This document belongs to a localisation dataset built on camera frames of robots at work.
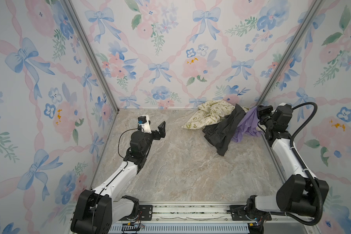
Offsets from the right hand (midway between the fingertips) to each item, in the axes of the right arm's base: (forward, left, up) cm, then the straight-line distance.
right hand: (258, 102), depth 78 cm
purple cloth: (-4, +1, -14) cm, 15 cm away
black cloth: (-5, +16, -23) cm, 28 cm away
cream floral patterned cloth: (+13, +19, -20) cm, 30 cm away
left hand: (-9, +54, -5) cm, 55 cm away
